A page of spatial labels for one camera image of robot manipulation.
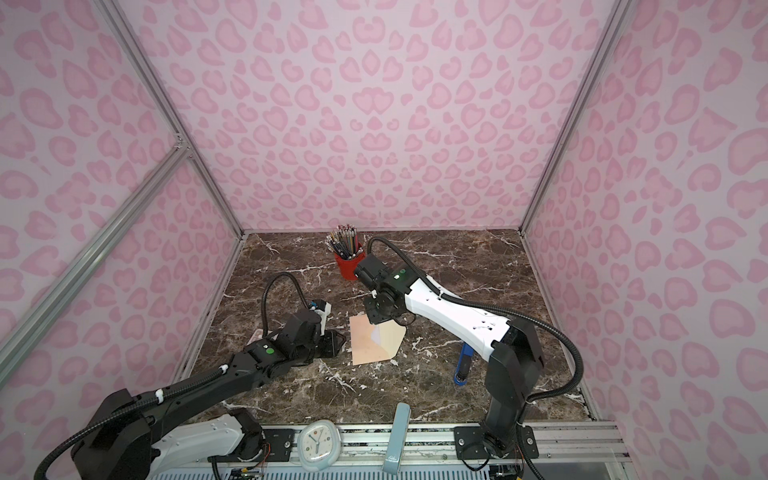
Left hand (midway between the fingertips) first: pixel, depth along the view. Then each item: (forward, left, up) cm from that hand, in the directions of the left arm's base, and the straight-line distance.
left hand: (346, 334), depth 82 cm
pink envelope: (0, -4, -9) cm, 10 cm away
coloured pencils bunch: (+30, +3, +5) cm, 30 cm away
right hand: (+3, -9, +6) cm, 12 cm away
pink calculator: (+4, +29, -9) cm, 31 cm away
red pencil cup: (+26, +2, -3) cm, 26 cm away
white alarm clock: (-25, +5, -7) cm, 26 cm away
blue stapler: (-6, -32, -7) cm, 34 cm away
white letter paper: (+5, -9, -11) cm, 15 cm away
